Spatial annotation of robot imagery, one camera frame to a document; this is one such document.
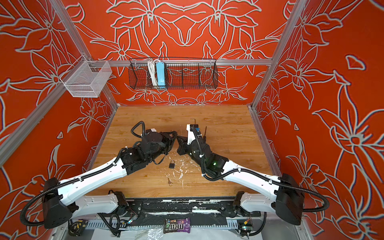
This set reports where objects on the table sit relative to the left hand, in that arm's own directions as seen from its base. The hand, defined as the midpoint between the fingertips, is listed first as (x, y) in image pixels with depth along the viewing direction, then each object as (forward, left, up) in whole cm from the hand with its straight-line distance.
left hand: (180, 133), depth 70 cm
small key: (-15, +6, -27) cm, 32 cm away
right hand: (-2, +3, -2) cm, 4 cm away
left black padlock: (-5, +6, -27) cm, 28 cm away
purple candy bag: (-34, -3, -26) cm, 43 cm away
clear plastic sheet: (-37, +12, -28) cm, 48 cm away
